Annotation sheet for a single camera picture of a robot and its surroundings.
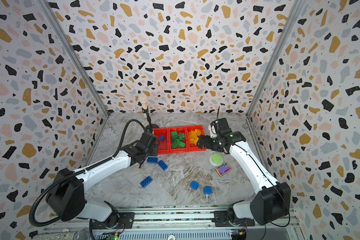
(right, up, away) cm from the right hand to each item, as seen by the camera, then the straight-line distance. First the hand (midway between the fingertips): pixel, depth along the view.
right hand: (203, 142), depth 79 cm
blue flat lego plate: (-30, -13, +13) cm, 35 cm away
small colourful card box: (+13, -18, +11) cm, 25 cm away
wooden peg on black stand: (-34, +24, +8) cm, 42 cm away
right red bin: (-6, -5, +18) cm, 19 cm away
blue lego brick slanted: (-24, -16, +13) cm, 32 cm away
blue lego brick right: (+3, -27, +3) cm, 27 cm away
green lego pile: (-15, -1, +20) cm, 25 cm away
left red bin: (-26, +2, +25) cm, 36 cm away
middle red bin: (-12, +6, +24) cm, 28 cm away
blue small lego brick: (-5, -25, +6) cm, 26 cm away
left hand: (-27, -2, +7) cm, 28 cm away
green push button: (+9, -12, +15) cm, 22 cm away
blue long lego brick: (-32, -23, +6) cm, 40 cm away
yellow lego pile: (-5, +2, +27) cm, 27 cm away
